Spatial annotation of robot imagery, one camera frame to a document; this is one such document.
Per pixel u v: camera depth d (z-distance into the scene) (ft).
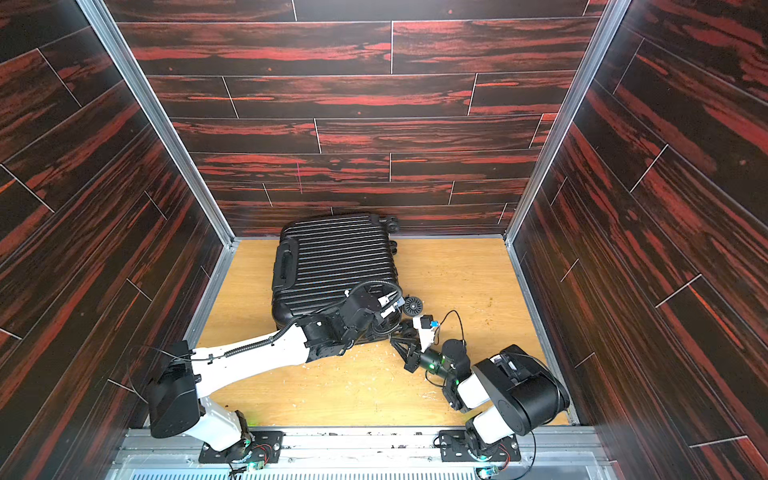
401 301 2.14
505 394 1.47
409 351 2.51
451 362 2.18
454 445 2.41
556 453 2.41
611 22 2.21
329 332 1.88
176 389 1.35
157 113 2.72
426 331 2.46
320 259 2.83
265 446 2.41
